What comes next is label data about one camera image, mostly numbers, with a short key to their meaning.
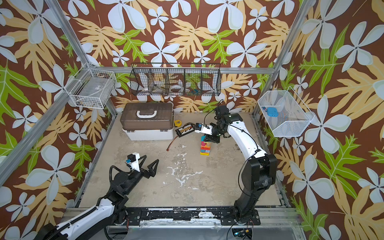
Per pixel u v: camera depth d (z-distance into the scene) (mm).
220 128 648
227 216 747
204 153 966
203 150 956
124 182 605
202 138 841
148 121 879
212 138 734
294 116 766
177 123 1106
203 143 900
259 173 460
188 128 1084
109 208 583
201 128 719
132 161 676
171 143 1014
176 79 975
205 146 914
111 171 607
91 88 865
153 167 731
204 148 927
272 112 862
